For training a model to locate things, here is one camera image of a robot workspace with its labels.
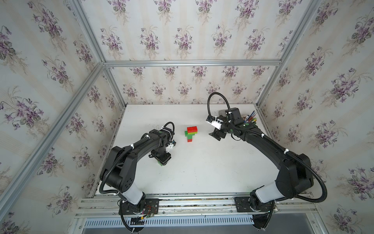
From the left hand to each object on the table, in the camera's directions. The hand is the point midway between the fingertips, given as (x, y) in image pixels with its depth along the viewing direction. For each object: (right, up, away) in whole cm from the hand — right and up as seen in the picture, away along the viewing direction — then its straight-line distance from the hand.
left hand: (161, 160), depth 86 cm
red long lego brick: (+18, +19, +2) cm, 26 cm away
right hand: (+33, +21, -1) cm, 39 cm away
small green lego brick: (+17, +13, +8) cm, 23 cm away
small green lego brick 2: (+1, +1, -9) cm, 9 cm away
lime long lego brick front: (+17, +16, +5) cm, 23 cm away
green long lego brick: (+15, +16, +5) cm, 22 cm away
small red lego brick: (+17, +10, +11) cm, 23 cm away
